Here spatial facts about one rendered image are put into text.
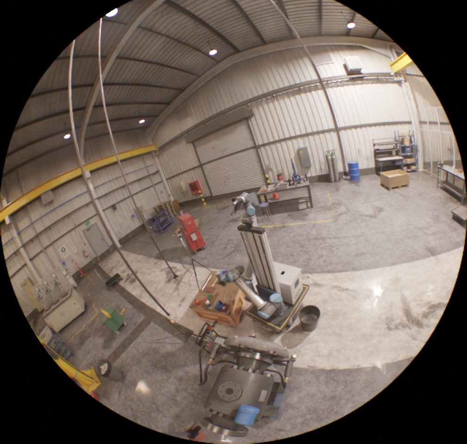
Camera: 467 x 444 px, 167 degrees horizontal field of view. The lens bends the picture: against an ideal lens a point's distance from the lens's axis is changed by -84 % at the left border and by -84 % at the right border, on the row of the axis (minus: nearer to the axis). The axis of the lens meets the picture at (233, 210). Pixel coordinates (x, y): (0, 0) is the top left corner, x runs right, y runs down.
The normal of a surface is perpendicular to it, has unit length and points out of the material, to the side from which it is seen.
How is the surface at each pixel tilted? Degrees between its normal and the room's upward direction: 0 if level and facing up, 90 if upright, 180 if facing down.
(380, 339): 0
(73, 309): 89
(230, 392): 0
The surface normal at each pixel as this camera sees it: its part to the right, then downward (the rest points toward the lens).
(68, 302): 0.77, -0.04
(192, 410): -0.32, -0.89
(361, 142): -0.42, 0.44
